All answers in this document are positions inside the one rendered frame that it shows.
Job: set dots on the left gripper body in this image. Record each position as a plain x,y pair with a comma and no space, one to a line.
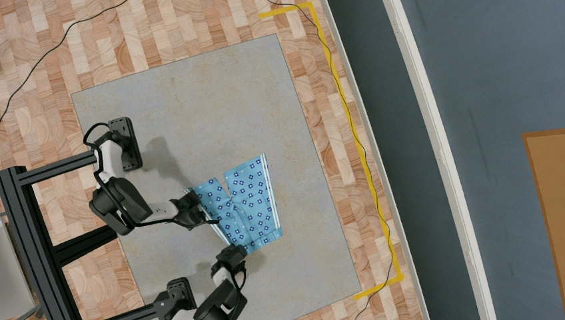
192,198

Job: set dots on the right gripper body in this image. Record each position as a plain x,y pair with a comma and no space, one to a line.
225,251

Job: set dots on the light blue patterned shorts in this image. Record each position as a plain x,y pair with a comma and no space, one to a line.
250,217

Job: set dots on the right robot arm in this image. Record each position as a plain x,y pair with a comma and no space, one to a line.
226,291

